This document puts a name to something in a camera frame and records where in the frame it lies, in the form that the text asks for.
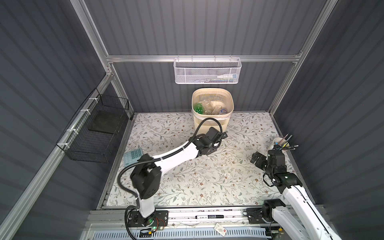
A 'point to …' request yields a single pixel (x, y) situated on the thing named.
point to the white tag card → (220, 229)
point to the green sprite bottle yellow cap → (199, 108)
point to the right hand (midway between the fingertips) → (262, 158)
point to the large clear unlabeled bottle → (208, 107)
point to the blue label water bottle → (223, 111)
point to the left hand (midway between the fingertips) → (209, 139)
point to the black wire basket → (94, 136)
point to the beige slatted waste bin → (217, 103)
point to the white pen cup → (277, 141)
